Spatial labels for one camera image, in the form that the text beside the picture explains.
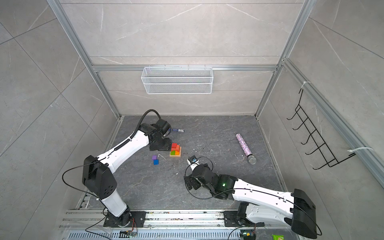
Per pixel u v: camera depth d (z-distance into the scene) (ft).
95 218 2.45
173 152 3.12
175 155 3.13
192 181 2.12
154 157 3.12
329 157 1.98
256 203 1.59
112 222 2.35
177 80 3.31
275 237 2.25
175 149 3.06
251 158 3.00
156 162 3.06
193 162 2.12
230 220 2.39
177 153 3.13
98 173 1.44
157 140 2.00
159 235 2.29
